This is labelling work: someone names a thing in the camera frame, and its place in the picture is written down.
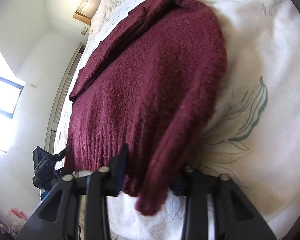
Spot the beige wall switch plate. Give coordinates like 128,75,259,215
81,27,89,36

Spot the window with dark frame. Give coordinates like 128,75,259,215
0,77,24,119

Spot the wooden headboard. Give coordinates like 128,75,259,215
73,0,101,26

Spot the dark red knit sweater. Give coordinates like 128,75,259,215
65,0,226,216

